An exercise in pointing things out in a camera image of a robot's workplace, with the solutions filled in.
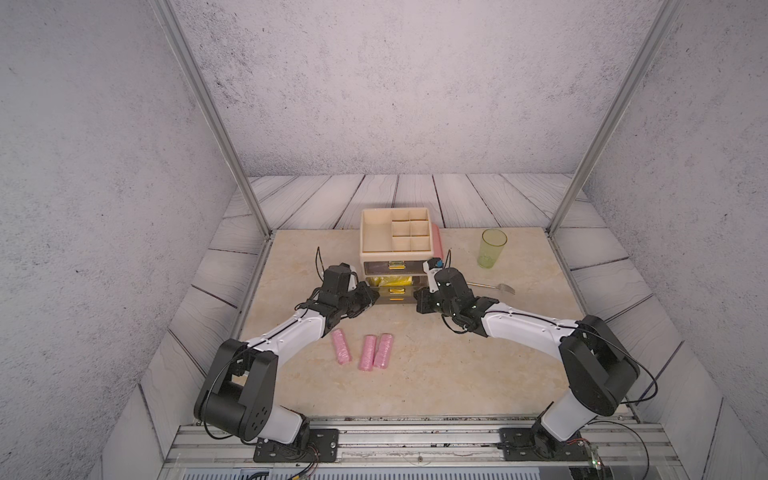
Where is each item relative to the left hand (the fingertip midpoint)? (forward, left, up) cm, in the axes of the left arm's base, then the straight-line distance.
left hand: (385, 293), depth 87 cm
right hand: (0, -8, 0) cm, 8 cm away
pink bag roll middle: (-12, +5, -12) cm, 17 cm away
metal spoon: (+11, -40, -13) cm, 43 cm away
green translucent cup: (+18, -35, 0) cm, 39 cm away
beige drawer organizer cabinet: (+10, -3, +10) cm, 14 cm away
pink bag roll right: (-13, +1, -11) cm, 17 cm away
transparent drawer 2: (0, -3, -4) cm, 5 cm away
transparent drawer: (+4, -4, +7) cm, 9 cm away
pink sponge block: (+27, -20, -13) cm, 36 cm away
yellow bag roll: (+3, -2, +2) cm, 4 cm away
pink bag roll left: (-13, +12, -11) cm, 21 cm away
